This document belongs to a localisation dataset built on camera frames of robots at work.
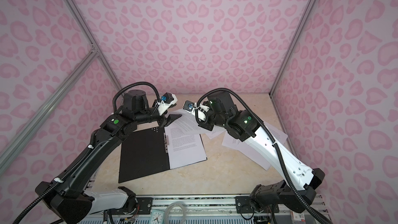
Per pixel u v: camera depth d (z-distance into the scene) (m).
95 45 0.91
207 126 0.56
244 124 0.42
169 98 0.55
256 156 0.90
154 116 0.58
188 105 0.51
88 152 0.42
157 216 0.69
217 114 0.51
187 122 0.76
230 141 0.95
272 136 0.41
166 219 0.69
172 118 0.60
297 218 0.68
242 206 0.73
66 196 0.38
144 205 0.73
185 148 0.93
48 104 0.64
